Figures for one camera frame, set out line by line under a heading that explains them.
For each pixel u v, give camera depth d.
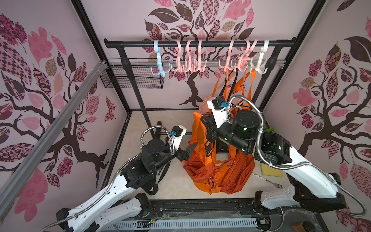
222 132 0.43
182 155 0.53
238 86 0.70
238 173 0.81
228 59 0.87
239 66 0.54
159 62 0.53
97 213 0.41
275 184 0.81
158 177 0.84
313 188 0.39
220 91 0.95
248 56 0.57
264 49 0.48
